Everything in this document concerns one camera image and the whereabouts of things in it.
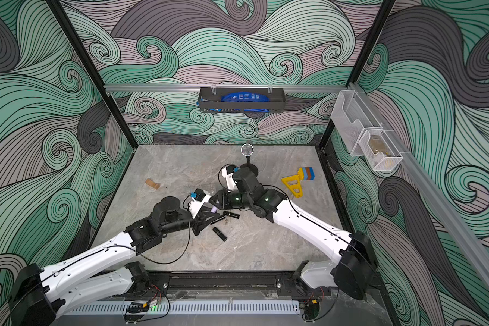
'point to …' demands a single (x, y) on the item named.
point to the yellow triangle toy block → (294, 183)
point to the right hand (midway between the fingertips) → (214, 199)
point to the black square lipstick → (221, 234)
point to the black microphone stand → (248, 160)
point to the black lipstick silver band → (218, 220)
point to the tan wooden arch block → (149, 182)
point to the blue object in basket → (244, 96)
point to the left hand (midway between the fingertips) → (218, 210)
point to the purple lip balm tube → (214, 209)
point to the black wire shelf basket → (210, 100)
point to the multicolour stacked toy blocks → (308, 173)
